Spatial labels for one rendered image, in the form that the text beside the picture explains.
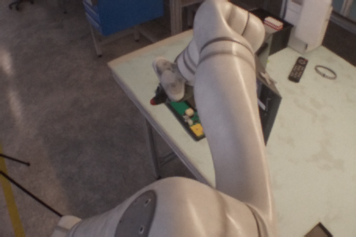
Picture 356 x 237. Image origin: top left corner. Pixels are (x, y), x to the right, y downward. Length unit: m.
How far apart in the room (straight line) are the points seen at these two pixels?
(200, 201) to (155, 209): 0.03
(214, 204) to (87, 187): 1.85
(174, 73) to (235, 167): 0.31
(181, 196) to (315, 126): 0.84
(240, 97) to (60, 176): 1.93
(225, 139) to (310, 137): 0.69
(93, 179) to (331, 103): 1.59
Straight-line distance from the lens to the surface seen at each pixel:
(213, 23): 0.35
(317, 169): 0.86
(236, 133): 0.25
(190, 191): 0.16
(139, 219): 0.17
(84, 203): 1.95
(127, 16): 2.30
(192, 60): 0.47
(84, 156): 2.15
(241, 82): 0.27
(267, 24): 1.25
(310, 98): 1.06
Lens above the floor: 1.67
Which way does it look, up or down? 48 degrees down
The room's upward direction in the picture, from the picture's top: 3 degrees counter-clockwise
